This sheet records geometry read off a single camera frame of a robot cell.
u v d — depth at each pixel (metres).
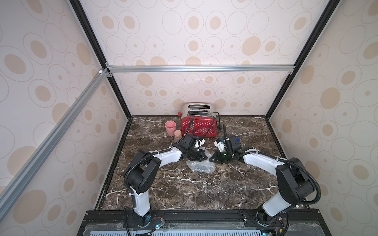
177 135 0.95
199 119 0.96
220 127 1.12
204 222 0.73
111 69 0.91
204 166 0.87
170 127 1.01
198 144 0.78
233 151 0.71
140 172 0.48
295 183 0.45
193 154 0.79
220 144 0.84
